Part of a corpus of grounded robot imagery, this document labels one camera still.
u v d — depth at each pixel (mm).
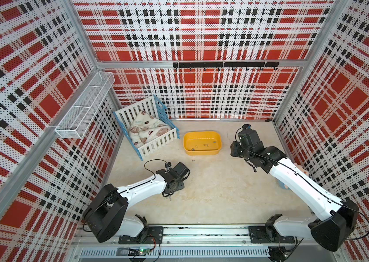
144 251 690
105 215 419
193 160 994
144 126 1142
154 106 1147
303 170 859
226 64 888
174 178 645
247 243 723
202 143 1077
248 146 570
